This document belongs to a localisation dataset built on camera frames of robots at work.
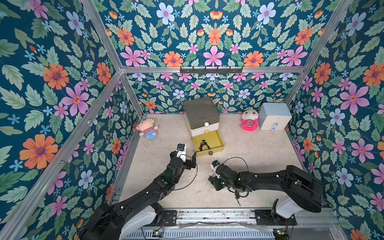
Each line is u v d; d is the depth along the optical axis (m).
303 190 0.44
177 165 0.61
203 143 1.01
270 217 0.69
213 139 1.04
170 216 0.74
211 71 0.93
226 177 0.67
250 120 1.08
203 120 0.90
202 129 0.94
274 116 0.98
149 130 1.01
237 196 0.80
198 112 1.12
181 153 0.69
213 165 0.79
